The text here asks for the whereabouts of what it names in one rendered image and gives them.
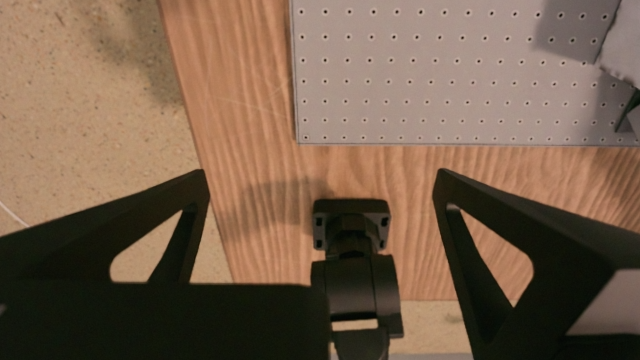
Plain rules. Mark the grey flat mat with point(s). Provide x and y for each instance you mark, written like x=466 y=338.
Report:
x=504 y=73

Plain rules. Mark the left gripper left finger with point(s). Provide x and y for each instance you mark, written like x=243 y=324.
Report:
x=83 y=245

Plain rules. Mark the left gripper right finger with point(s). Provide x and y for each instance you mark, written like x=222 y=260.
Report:
x=586 y=273

